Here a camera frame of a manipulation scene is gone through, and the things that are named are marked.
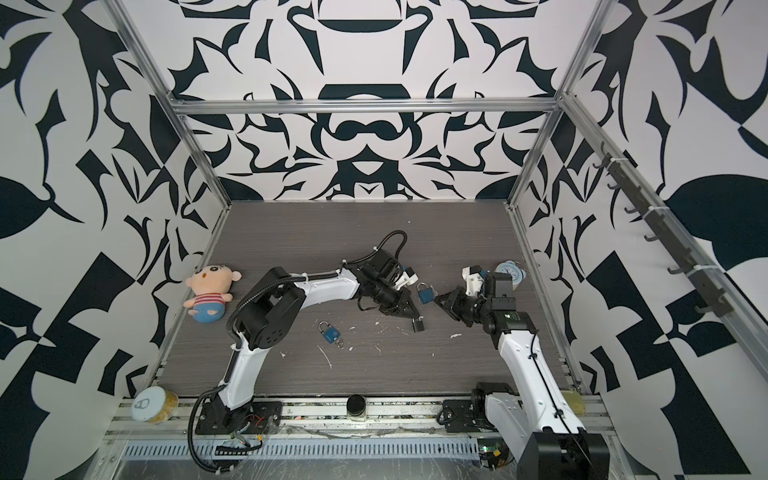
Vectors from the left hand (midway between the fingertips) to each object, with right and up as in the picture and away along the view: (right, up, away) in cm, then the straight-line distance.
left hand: (423, 313), depth 85 cm
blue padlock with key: (-26, -6, +2) cm, 27 cm away
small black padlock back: (-1, -4, +1) cm, 4 cm away
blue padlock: (+2, +4, +9) cm, 10 cm away
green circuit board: (+15, -29, -14) cm, 35 cm away
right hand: (+3, +6, -6) cm, 9 cm away
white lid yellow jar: (-66, -18, -14) cm, 69 cm away
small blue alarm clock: (+30, +11, +11) cm, 34 cm away
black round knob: (-17, -16, -18) cm, 29 cm away
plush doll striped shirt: (-62, +7, +4) cm, 63 cm away
